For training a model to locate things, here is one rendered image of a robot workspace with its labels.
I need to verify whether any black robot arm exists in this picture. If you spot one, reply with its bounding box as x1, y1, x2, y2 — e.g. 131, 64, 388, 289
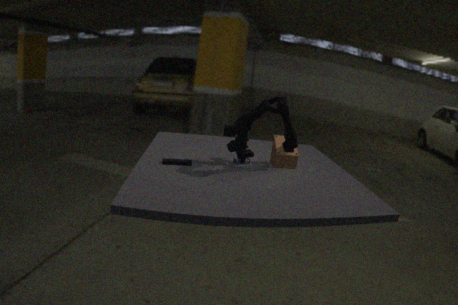
224, 97, 298, 153

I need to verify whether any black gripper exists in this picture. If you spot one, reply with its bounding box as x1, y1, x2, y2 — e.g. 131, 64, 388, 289
236, 137, 254, 163

